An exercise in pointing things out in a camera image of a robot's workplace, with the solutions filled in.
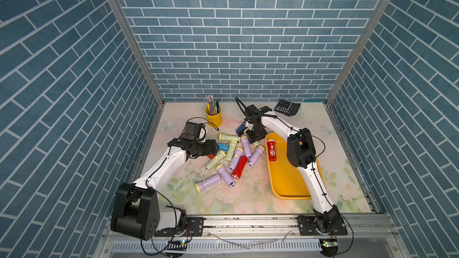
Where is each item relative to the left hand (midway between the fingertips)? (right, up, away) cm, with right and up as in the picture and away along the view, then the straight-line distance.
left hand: (217, 148), depth 85 cm
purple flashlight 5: (-7, -17, -3) cm, 18 cm away
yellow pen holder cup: (-4, +13, +17) cm, 22 cm away
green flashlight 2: (+7, -1, +11) cm, 13 cm away
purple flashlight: (+15, 0, +11) cm, 18 cm away
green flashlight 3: (+1, -5, +6) cm, 8 cm away
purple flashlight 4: (+4, -13, +1) cm, 14 cm away
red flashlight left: (-4, -5, +6) cm, 9 cm away
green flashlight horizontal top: (+1, +4, +14) cm, 14 cm away
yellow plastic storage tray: (+34, -17, +3) cm, 38 cm away
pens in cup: (-5, +21, +17) cm, 27 cm away
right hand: (+19, +1, +16) cm, 25 cm away
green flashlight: (+20, +1, +11) cm, 23 cm away
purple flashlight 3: (+10, -4, +8) cm, 13 cm away
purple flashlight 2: (+20, -5, +7) cm, 22 cm away
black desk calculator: (+42, +21, +30) cm, 56 cm away
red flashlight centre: (+10, -11, +2) cm, 15 cm away
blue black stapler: (+12, +8, +19) cm, 23 cm away
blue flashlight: (+2, -1, +11) cm, 11 cm away
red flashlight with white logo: (+28, -2, +8) cm, 30 cm away
